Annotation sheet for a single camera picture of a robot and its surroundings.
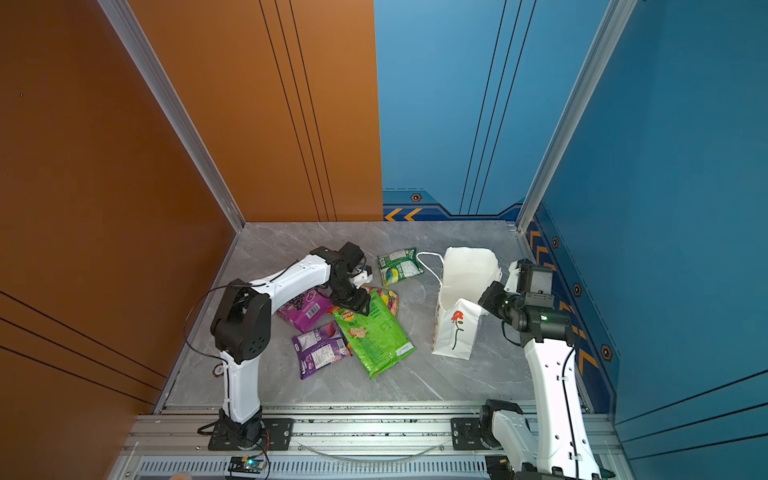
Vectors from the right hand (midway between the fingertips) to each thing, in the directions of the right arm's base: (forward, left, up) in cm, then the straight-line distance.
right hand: (480, 292), depth 75 cm
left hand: (+6, +32, -16) cm, 36 cm away
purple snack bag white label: (-6, +43, -18) cm, 47 cm away
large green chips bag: (-4, +27, -17) cm, 32 cm away
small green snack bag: (+22, +20, -17) cm, 34 cm away
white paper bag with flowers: (+7, +2, -1) cm, 7 cm away
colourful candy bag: (+10, +23, -18) cm, 31 cm away
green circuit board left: (-33, +58, -22) cm, 70 cm away
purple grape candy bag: (+3, +48, -14) cm, 51 cm away
